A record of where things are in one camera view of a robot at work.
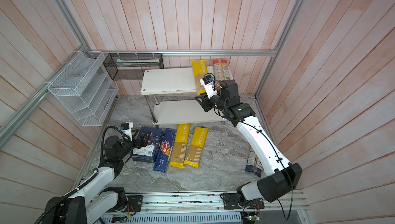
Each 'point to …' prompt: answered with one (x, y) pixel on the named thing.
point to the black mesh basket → (131, 66)
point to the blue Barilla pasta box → (149, 153)
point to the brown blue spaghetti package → (254, 163)
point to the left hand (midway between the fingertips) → (145, 132)
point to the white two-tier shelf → (171, 93)
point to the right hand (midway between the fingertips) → (198, 95)
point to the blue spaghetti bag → (165, 150)
